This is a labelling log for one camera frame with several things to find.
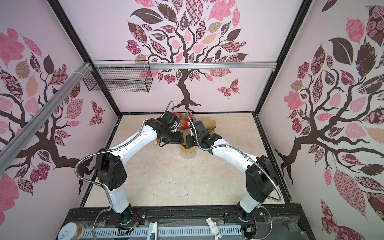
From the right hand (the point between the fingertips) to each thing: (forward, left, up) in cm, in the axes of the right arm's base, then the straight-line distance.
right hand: (188, 136), depth 85 cm
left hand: (-3, +6, -3) cm, 7 cm away
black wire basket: (+36, +42, +18) cm, 58 cm away
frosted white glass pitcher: (-4, +1, -15) cm, 16 cm away
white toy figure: (-44, -12, -14) cm, 47 cm away
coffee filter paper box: (-14, +13, +16) cm, 25 cm away
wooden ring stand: (-5, -1, -8) cm, 10 cm away
